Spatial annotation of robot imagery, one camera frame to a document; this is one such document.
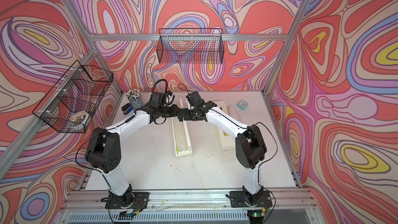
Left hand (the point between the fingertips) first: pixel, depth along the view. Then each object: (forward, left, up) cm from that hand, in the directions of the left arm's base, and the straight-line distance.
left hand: (183, 111), depth 90 cm
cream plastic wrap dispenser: (-18, 0, -8) cm, 20 cm away
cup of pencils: (+9, +30, +3) cm, 32 cm away
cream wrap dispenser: (-17, -25, -4) cm, 31 cm away
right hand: (-6, -2, -1) cm, 6 cm away
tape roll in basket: (-13, +47, +12) cm, 51 cm away
